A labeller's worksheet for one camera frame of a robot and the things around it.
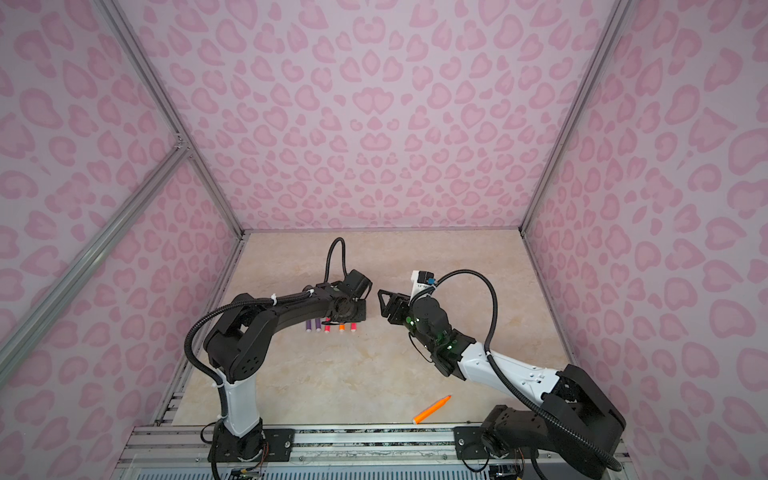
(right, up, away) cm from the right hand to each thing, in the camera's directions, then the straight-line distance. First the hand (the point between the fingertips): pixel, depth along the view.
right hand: (385, 293), depth 78 cm
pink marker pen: (-18, -13, +15) cm, 27 cm away
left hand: (-9, -8, +19) cm, 22 cm away
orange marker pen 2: (+13, -30, +1) cm, 33 cm away
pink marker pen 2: (-10, -12, +15) cm, 22 cm away
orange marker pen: (-14, -12, +15) cm, 24 cm away
